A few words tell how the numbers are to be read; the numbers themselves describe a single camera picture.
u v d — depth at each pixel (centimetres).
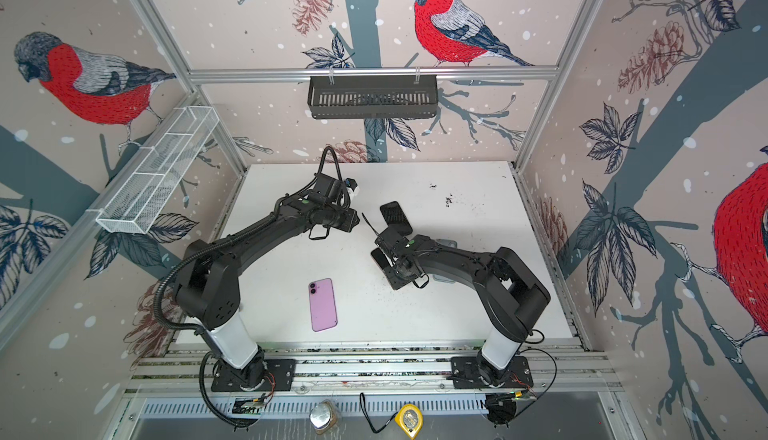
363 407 70
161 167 79
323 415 60
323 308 85
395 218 104
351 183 82
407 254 66
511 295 46
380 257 94
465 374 73
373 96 106
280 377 73
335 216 76
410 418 66
